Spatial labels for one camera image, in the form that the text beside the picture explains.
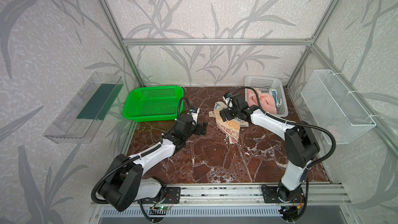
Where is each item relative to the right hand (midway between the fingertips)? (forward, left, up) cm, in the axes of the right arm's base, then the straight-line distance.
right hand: (227, 105), depth 94 cm
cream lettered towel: (-10, -2, -10) cm, 14 cm away
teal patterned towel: (+7, -35, -5) cm, 36 cm away
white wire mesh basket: (-23, -43, +23) cm, 54 cm away
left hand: (-9, +15, +3) cm, 18 cm away
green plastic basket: (+12, +52, -12) cm, 54 cm away
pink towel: (+7, -27, -4) cm, 28 cm away
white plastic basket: (+26, -31, -7) cm, 41 cm away
